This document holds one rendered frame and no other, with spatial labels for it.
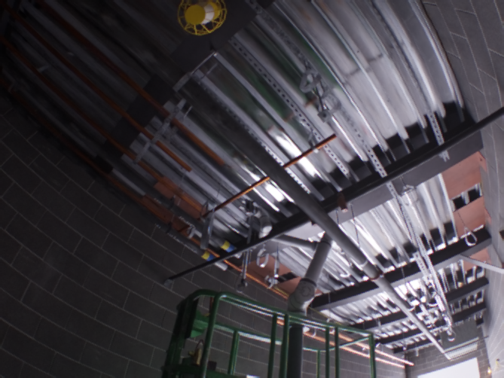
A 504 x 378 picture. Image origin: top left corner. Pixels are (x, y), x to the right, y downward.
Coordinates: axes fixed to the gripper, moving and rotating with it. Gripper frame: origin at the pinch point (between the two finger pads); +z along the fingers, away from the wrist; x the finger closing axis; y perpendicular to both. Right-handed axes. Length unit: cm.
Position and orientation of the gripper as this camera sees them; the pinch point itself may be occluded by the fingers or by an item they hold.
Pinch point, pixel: (241, 203)
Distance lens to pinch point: 223.1
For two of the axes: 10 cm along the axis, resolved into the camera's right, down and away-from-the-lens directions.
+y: 7.3, -4.5, -5.1
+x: 0.7, 8.0, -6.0
